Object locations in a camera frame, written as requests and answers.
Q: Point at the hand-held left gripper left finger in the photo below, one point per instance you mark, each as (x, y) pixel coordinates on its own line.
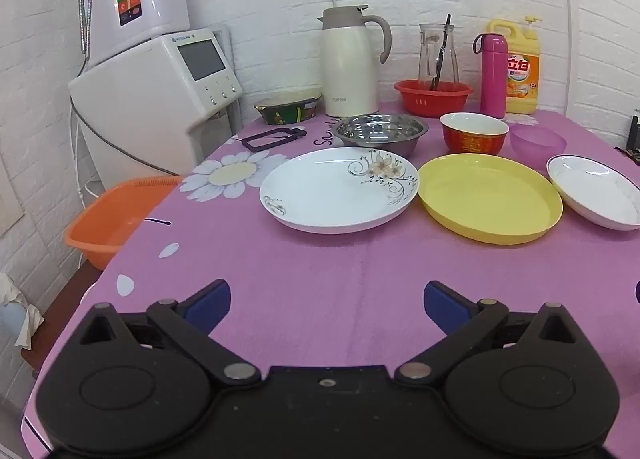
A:
(212, 301)

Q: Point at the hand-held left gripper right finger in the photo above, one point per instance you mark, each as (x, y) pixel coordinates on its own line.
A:
(442, 301)

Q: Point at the stainless steel bowl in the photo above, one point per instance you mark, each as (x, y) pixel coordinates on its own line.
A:
(380, 131)

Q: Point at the yellow plastic plate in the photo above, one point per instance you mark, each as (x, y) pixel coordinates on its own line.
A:
(490, 199)

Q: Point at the purple floral tablecloth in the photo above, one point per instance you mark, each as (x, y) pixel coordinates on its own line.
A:
(325, 259)

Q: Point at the orange plastic basin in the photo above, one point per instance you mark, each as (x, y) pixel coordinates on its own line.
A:
(107, 224)

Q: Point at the white floral plate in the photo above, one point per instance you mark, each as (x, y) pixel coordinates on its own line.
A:
(325, 194)

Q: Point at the red ceramic bowl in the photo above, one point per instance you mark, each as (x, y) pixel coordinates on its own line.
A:
(472, 139)

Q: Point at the purple plastic bowl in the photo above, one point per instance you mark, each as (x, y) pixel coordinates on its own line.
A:
(537, 144)

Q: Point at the plain white plate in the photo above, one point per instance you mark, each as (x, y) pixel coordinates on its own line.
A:
(595, 189)

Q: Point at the crumpled white paper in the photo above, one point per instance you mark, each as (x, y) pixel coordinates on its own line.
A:
(22, 314)

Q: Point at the red plastic colander basket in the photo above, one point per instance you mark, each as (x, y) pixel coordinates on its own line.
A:
(432, 101)

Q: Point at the instant noodle bowl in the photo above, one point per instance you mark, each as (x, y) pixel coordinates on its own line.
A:
(285, 109)

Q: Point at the white water dispenser with screen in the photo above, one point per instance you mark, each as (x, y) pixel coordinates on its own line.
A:
(150, 89)

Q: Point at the yellow detergent bottle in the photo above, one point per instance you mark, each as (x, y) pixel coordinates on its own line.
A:
(525, 84)

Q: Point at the pink thermos bottle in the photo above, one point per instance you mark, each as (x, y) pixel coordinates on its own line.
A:
(494, 74)

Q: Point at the black utensil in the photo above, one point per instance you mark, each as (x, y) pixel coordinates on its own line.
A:
(439, 64)

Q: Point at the glass carafe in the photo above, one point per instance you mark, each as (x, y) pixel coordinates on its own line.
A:
(450, 59)

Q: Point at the cream thermal carafe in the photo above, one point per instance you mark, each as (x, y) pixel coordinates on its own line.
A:
(347, 64)

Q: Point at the dark box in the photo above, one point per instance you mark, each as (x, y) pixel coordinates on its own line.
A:
(635, 131)

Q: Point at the dark purple rectangular frame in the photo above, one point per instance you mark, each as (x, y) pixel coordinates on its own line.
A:
(250, 143)

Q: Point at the white wall conduit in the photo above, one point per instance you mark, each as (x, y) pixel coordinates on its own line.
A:
(567, 14)

